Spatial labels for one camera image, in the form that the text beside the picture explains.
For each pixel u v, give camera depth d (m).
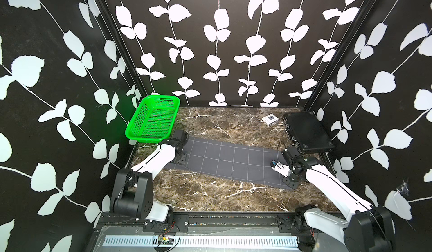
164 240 0.70
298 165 0.59
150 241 0.70
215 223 0.75
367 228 0.39
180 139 0.72
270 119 1.12
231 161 0.93
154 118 1.15
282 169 0.74
